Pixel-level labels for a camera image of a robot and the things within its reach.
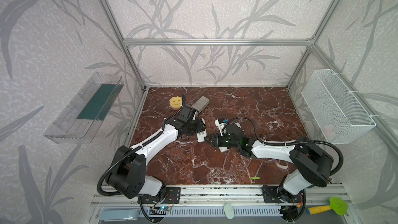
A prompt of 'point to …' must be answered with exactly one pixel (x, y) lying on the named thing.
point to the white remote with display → (202, 134)
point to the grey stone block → (201, 103)
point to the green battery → (255, 178)
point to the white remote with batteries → (223, 149)
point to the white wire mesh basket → (340, 113)
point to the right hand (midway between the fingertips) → (206, 135)
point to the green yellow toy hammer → (338, 205)
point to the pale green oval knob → (228, 211)
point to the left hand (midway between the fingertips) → (205, 123)
